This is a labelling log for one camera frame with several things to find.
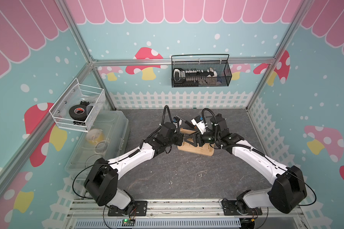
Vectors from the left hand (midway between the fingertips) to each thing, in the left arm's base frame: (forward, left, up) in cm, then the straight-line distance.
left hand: (182, 136), depth 83 cm
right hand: (-4, -2, +5) cm, 7 cm away
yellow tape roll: (-3, +49, +3) cm, 49 cm away
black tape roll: (+2, +53, +18) cm, 56 cm away
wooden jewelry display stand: (0, -18, -15) cm, 23 cm away
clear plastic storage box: (-2, +43, 0) cm, 43 cm away
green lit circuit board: (-41, +28, -19) cm, 53 cm away
